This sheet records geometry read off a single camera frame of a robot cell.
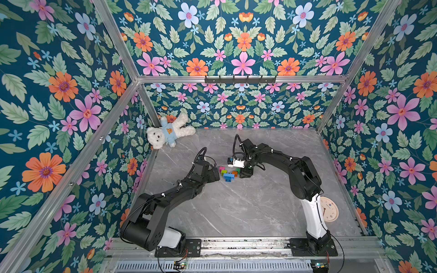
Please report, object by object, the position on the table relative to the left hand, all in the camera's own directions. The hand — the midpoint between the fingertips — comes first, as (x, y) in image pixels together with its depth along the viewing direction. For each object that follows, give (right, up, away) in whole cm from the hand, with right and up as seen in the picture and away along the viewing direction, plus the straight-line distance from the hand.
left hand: (213, 170), depth 92 cm
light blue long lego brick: (+10, -3, +2) cm, 11 cm away
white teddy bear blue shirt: (-31, +22, +16) cm, 41 cm away
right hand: (+19, +1, +7) cm, 20 cm away
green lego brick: (+14, +1, -5) cm, 15 cm away
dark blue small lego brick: (+8, -6, +3) cm, 10 cm away
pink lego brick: (+4, 0, +6) cm, 7 cm away
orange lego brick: (+12, -2, +3) cm, 13 cm away
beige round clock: (+58, -18, -10) cm, 62 cm away
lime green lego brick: (+6, -1, +4) cm, 7 cm away
